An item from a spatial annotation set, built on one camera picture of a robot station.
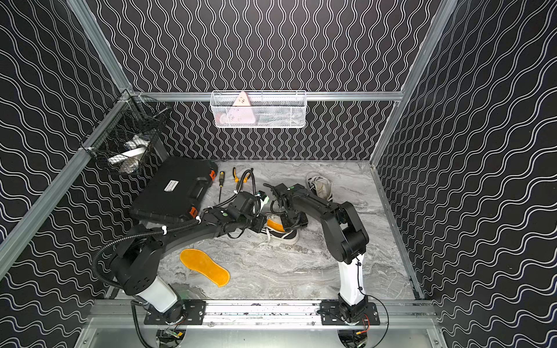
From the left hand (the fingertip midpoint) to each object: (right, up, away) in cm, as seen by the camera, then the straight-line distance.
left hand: (266, 217), depth 86 cm
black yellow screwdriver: (-25, +17, +27) cm, 40 cm away
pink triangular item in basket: (-11, +42, +3) cm, 43 cm away
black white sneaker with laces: (+3, -6, 0) cm, 7 cm away
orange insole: (-26, -18, -1) cm, 32 cm away
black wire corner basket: (-59, +30, +3) cm, 66 cm away
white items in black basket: (-52, +22, -4) cm, 57 cm away
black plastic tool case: (-44, +11, +14) cm, 47 cm away
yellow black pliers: (-17, +16, +25) cm, 34 cm away
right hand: (+12, -7, +7) cm, 15 cm away
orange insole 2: (+4, -5, +6) cm, 8 cm away
